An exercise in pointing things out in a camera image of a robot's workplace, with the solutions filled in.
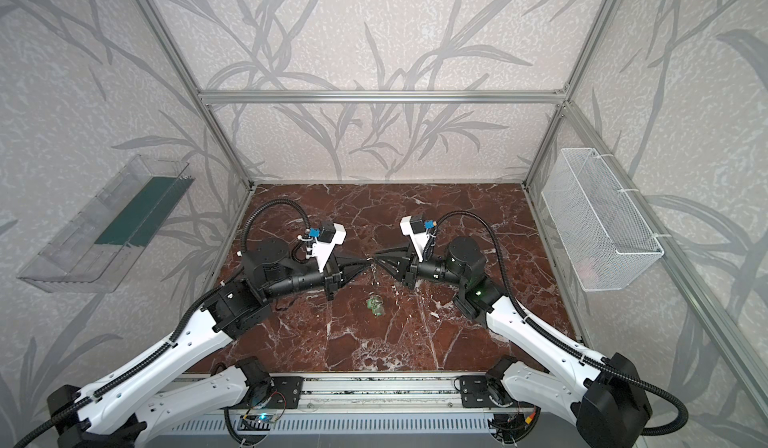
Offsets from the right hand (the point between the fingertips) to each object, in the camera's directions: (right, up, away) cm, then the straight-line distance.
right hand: (377, 250), depth 64 cm
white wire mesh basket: (+48, +4, -1) cm, 48 cm away
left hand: (-1, -1, -3) cm, 3 cm away
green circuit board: (-31, -43, +8) cm, 54 cm away
